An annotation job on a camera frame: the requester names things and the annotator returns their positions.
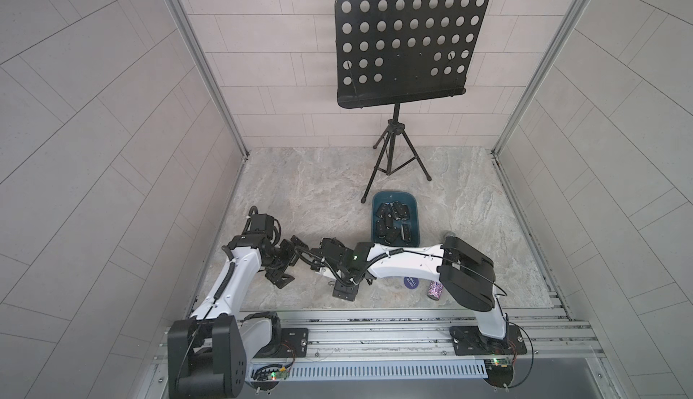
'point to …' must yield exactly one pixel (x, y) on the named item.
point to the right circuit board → (499, 372)
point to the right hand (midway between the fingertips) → (344, 280)
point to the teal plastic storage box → (409, 198)
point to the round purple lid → (411, 283)
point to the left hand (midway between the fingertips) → (307, 255)
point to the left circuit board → (266, 377)
